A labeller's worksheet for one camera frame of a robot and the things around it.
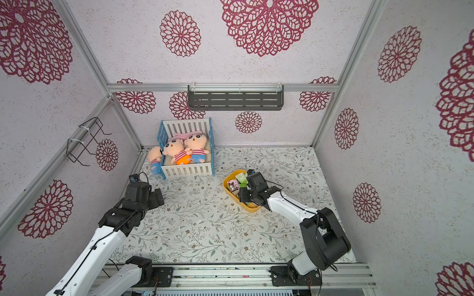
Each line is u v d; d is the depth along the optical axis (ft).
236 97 3.10
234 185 3.11
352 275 2.46
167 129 3.59
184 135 3.67
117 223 1.64
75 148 2.39
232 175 3.28
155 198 2.31
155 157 3.44
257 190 2.25
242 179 3.25
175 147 3.36
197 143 3.30
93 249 1.48
